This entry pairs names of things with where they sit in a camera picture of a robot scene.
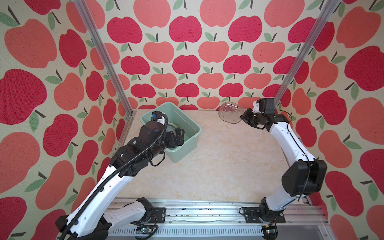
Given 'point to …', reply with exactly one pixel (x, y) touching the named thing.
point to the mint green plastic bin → (192, 130)
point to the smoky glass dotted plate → (230, 112)
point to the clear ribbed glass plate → (171, 127)
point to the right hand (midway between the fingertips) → (244, 115)
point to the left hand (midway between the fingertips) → (181, 133)
